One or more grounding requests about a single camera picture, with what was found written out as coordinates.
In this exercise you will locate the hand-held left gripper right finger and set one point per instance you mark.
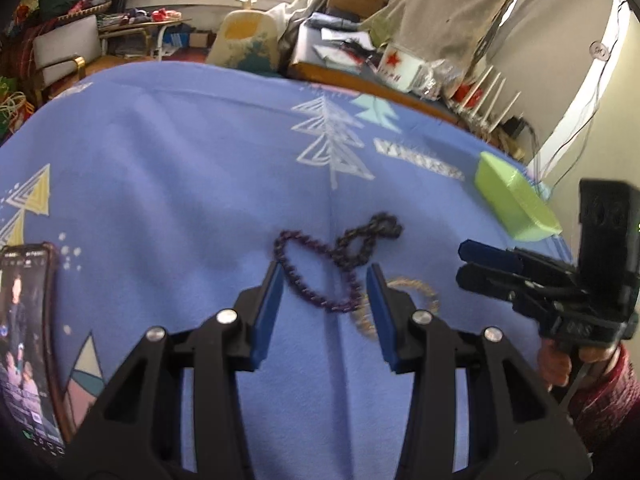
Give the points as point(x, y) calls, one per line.
point(382, 310)

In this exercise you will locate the person's right hand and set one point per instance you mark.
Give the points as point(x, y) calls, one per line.
point(555, 367)

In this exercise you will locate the wooden desk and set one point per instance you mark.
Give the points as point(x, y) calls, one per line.
point(306, 47)

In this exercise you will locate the green plastic tray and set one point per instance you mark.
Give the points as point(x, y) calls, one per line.
point(515, 200)

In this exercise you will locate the beige cloth cover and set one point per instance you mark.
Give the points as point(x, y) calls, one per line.
point(440, 20)

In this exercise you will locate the smartphone with lit screen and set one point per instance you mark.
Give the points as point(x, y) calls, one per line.
point(25, 350)

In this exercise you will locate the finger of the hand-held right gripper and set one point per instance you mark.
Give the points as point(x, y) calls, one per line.
point(500, 285)
point(495, 256)

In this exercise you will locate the small folding table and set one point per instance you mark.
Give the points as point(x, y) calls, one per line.
point(145, 22)

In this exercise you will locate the white router with antennas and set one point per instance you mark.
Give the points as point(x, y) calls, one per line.
point(472, 112)

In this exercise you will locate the crumpled clear plastic wrap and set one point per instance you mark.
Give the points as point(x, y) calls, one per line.
point(440, 77)

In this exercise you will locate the yellow and blue chair cover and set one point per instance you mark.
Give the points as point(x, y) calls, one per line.
point(240, 40)

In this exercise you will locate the wooden armchair with white cushion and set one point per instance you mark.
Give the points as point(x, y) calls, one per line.
point(65, 42)

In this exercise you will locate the blue tree-print tablecloth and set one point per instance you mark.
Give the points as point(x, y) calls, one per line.
point(175, 170)

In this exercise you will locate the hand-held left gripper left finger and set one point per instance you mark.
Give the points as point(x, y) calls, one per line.
point(265, 310)

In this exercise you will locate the person's right forearm red sleeve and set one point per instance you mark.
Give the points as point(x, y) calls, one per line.
point(607, 395)

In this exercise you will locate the white enamel mug red star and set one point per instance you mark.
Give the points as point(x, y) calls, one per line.
point(400, 67)

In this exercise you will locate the printed paper sheets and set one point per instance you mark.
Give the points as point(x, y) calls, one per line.
point(340, 40)

